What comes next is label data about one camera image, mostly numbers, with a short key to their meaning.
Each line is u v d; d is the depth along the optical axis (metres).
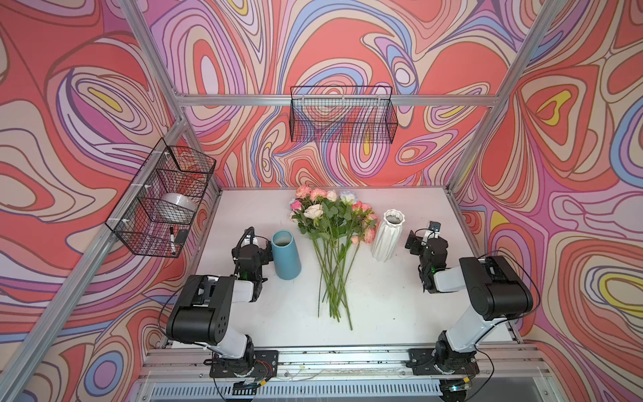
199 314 0.45
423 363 0.72
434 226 0.82
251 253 0.72
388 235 0.82
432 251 0.73
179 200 0.74
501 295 0.48
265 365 0.72
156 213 0.72
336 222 1.01
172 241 0.72
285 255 0.78
